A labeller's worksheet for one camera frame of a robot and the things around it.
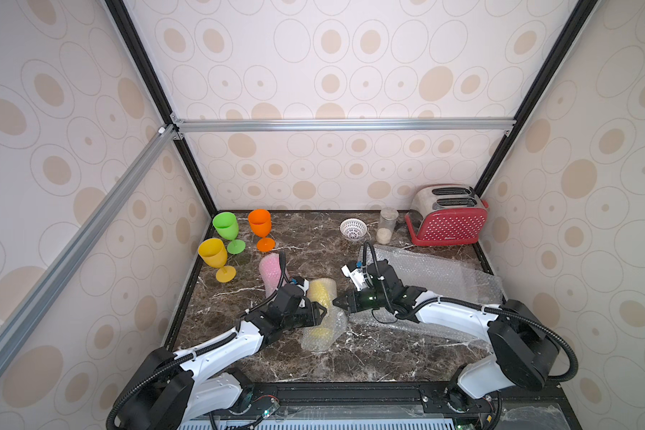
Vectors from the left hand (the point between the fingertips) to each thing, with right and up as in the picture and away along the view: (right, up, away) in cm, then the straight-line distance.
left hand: (330, 312), depth 82 cm
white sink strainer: (+10, +27, +31) cm, 42 cm away
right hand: (+4, +4, 0) cm, 6 cm away
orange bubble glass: (-25, +29, +16) cm, 42 cm away
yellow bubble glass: (0, -5, -4) cm, 6 cm away
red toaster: (+43, +31, +16) cm, 55 cm away
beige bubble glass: (-38, +18, +6) cm, 43 cm away
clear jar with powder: (+22, +31, +18) cm, 42 cm away
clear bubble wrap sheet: (+40, +8, +15) cm, 44 cm away
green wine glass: (-37, +27, +13) cm, 47 cm away
